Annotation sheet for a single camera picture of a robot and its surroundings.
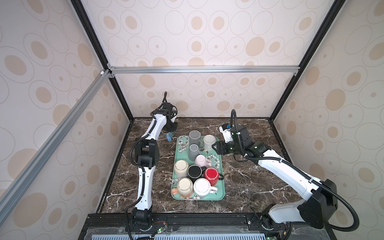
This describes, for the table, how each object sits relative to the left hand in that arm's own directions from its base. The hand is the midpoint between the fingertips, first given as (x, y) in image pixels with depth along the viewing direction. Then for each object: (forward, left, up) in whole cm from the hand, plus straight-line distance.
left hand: (176, 127), depth 101 cm
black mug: (-32, -13, -1) cm, 34 cm away
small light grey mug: (-19, -12, -1) cm, 22 cm away
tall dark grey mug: (-10, -12, 0) cm, 16 cm away
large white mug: (-41, -17, -2) cm, 44 cm away
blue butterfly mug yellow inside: (-7, +4, -1) cm, 8 cm away
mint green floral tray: (-10, -3, -10) cm, 15 cm away
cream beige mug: (-30, -5, -1) cm, 31 cm away
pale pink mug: (-25, -16, 0) cm, 30 cm away
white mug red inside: (-11, -22, -1) cm, 24 cm away
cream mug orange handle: (-41, -8, -1) cm, 41 cm away
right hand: (-21, -27, +10) cm, 36 cm away
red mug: (-33, -22, -1) cm, 40 cm away
